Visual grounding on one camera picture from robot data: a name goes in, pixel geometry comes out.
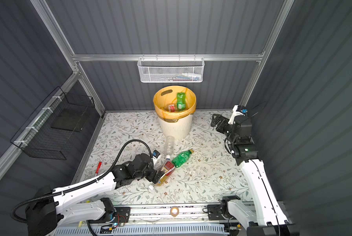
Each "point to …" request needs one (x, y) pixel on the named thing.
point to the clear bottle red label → (171, 107)
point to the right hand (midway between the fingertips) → (222, 119)
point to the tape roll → (171, 211)
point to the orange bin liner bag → (167, 95)
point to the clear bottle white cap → (169, 146)
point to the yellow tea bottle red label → (167, 167)
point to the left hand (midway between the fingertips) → (158, 168)
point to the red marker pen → (98, 167)
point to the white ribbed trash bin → (179, 129)
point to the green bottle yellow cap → (181, 101)
